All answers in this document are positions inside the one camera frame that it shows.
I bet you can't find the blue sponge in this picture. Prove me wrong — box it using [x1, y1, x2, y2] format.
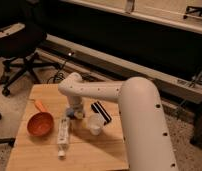
[66, 107, 75, 119]

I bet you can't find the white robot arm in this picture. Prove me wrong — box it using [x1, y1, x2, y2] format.
[58, 72, 179, 171]

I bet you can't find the black striped block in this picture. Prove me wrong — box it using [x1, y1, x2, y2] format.
[91, 101, 112, 124]

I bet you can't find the clear plastic bottle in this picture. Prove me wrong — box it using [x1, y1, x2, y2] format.
[57, 116, 70, 158]

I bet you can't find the white plastic cup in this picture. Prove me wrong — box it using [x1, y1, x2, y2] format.
[87, 114, 104, 136]

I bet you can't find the orange scoop bowl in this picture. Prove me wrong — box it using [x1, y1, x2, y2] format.
[27, 100, 54, 137]

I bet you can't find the black office chair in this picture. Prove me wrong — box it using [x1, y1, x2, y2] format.
[0, 0, 60, 96]

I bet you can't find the dark tripod stand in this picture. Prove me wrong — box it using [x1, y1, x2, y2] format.
[175, 64, 202, 121]

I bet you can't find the office chair base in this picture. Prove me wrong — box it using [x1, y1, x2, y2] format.
[183, 6, 202, 20]

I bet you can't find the black floor cable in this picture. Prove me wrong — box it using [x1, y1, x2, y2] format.
[46, 50, 95, 85]

